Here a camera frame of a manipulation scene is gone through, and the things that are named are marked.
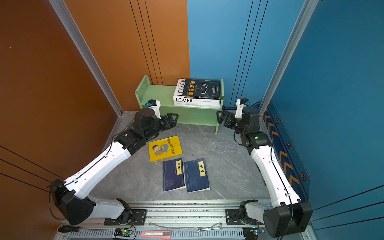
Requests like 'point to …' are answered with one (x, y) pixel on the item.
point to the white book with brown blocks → (194, 105)
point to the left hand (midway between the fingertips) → (175, 115)
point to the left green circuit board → (123, 232)
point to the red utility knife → (156, 235)
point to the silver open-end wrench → (198, 230)
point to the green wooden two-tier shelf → (163, 95)
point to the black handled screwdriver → (65, 228)
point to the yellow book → (165, 148)
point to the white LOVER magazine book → (178, 96)
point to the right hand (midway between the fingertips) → (222, 114)
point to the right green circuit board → (251, 233)
